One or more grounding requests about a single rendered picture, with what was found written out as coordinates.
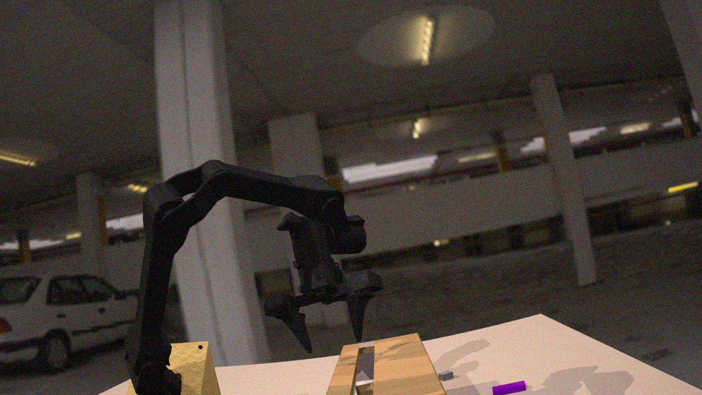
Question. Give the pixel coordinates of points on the purple rectangular block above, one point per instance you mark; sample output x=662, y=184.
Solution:
x=509, y=388

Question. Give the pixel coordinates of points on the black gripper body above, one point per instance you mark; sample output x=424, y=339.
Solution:
x=316, y=274

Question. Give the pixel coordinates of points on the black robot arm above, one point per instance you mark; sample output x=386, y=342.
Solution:
x=167, y=219

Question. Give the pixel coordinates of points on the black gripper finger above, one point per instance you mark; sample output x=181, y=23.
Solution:
x=296, y=323
x=356, y=305

